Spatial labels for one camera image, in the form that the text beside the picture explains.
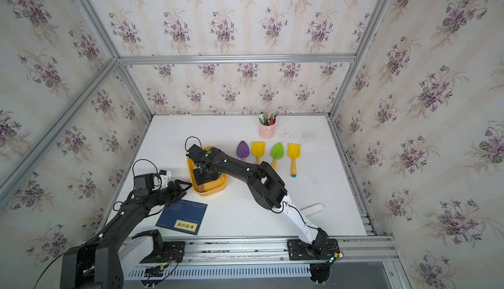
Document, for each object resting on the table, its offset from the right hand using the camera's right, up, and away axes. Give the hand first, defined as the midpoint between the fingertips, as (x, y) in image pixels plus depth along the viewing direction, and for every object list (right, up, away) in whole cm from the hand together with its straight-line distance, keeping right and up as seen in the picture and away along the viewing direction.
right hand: (202, 181), depth 90 cm
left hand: (-4, -2, -6) cm, 7 cm away
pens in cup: (+31, +30, +14) cm, 45 cm away
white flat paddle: (+48, -10, -9) cm, 50 cm away
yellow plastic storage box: (+7, -1, -5) cm, 9 cm away
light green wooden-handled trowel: (0, -2, -3) cm, 4 cm away
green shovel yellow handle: (+37, +12, +15) cm, 41 cm away
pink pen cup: (+31, +23, +15) cm, 41 cm away
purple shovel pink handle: (+18, +13, +15) cm, 27 cm away
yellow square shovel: (+26, +13, +14) cm, 32 cm away
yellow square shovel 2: (+46, +12, +14) cm, 49 cm away
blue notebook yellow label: (-6, -12, -9) cm, 16 cm away
